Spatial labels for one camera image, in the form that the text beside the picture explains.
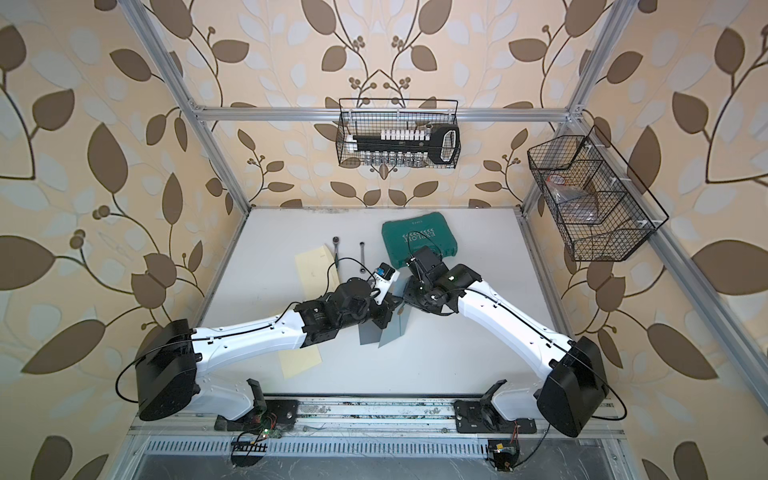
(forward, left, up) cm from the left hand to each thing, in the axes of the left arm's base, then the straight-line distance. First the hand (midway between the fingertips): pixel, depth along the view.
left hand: (399, 295), depth 76 cm
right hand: (+1, -2, -4) cm, 4 cm away
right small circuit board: (-31, -26, -20) cm, 45 cm away
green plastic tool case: (+31, -2, -14) cm, 34 cm away
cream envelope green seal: (-10, +30, -22) cm, 39 cm away
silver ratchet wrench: (+26, +13, -19) cm, 34 cm away
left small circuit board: (-28, +31, -17) cm, 45 cm away
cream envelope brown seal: (+19, +28, -18) cm, 38 cm away
